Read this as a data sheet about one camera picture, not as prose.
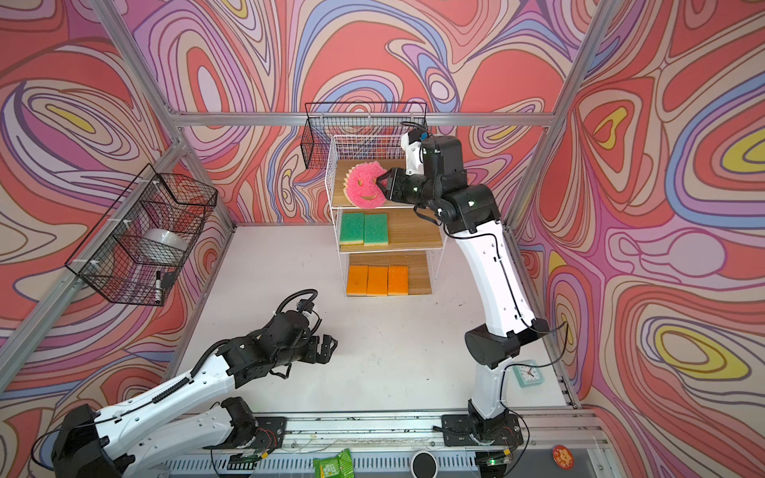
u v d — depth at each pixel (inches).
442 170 18.1
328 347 27.9
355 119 34.7
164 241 28.1
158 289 28.2
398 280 38.8
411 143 22.0
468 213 17.3
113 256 26.8
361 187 24.8
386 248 31.6
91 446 15.3
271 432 28.7
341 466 27.1
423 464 25.6
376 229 32.8
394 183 21.8
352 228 33.2
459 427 28.9
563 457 27.6
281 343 23.3
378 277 39.3
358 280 38.9
